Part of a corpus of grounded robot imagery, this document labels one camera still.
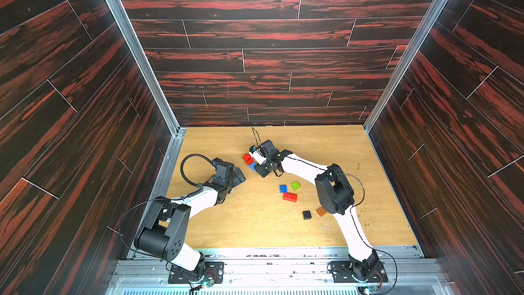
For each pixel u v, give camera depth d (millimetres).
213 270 733
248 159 1011
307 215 863
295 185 957
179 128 1235
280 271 753
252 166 1002
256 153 891
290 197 913
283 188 950
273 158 785
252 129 1233
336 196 584
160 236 442
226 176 732
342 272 733
